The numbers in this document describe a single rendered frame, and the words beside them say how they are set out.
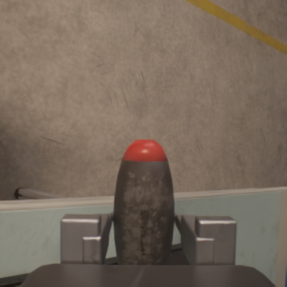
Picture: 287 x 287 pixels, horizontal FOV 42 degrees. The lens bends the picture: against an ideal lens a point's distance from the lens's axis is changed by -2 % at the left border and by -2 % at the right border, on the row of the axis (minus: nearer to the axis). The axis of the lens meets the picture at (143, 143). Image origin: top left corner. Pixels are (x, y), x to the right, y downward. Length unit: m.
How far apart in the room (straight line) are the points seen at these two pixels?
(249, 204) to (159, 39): 1.46
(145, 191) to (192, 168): 1.98
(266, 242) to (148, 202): 0.55
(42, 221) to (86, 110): 1.28
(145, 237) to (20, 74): 1.34
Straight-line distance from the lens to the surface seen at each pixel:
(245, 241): 0.63
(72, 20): 1.64
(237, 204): 0.59
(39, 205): 0.35
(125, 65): 1.78
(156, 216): 0.16
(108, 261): 0.39
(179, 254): 0.45
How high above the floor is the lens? 1.30
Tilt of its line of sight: 45 degrees down
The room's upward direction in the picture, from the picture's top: 91 degrees clockwise
